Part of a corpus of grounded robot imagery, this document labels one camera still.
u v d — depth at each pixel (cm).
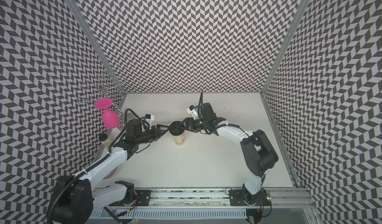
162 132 76
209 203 72
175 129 79
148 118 77
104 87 102
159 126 76
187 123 74
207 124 69
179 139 82
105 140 82
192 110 79
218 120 69
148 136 72
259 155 47
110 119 77
